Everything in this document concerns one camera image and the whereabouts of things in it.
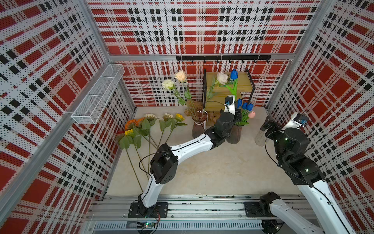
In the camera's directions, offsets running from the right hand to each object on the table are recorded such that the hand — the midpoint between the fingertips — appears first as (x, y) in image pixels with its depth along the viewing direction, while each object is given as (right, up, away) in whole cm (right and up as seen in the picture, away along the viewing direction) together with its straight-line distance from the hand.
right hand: (278, 121), depth 64 cm
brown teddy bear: (-39, +12, +48) cm, 63 cm away
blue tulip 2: (-11, +11, +19) cm, 25 cm away
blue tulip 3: (-8, +9, +20) cm, 23 cm away
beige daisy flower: (-71, +2, +44) cm, 84 cm away
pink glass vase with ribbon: (-34, +3, +27) cm, 44 cm away
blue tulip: (-6, +8, +17) cm, 19 cm away
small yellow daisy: (-84, -7, +35) cm, 91 cm away
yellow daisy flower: (-49, +2, +45) cm, 67 cm away
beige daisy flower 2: (-58, +2, +44) cm, 73 cm away
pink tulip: (-7, +3, +12) cm, 14 cm away
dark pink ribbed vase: (-11, -9, +30) cm, 33 cm away
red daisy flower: (-89, -9, +35) cm, 96 cm away
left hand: (-14, +10, +11) cm, 20 cm away
